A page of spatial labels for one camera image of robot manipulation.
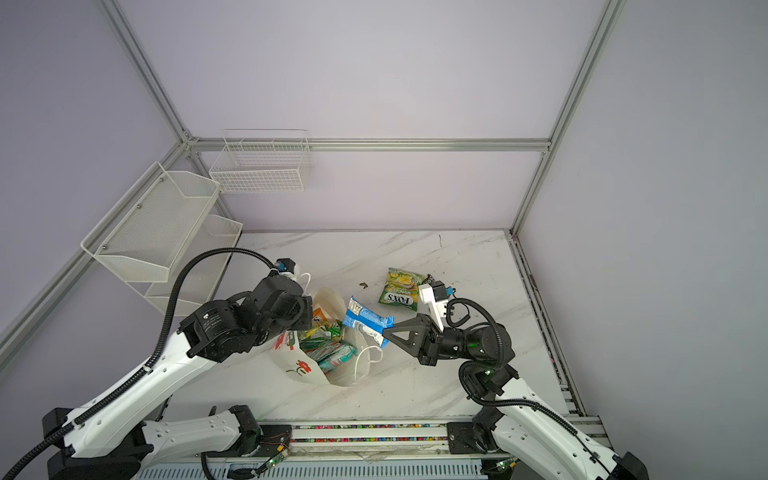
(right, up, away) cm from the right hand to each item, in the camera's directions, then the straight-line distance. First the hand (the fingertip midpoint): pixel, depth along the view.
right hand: (385, 342), depth 54 cm
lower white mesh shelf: (-57, +9, +36) cm, 68 cm away
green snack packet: (-18, -5, +24) cm, 30 cm away
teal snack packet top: (-15, -11, +18) cm, 26 cm away
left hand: (-18, +4, +13) cm, 23 cm away
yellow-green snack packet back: (+4, +5, +46) cm, 46 cm away
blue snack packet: (-3, +4, +2) cm, 5 cm away
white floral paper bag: (-21, -9, +15) cm, 27 cm away
